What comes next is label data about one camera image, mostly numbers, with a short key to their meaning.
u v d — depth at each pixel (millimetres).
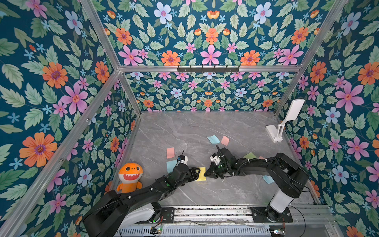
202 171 853
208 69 926
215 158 853
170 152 963
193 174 735
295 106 798
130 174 794
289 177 483
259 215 729
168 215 736
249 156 963
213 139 1020
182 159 770
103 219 410
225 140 1023
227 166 721
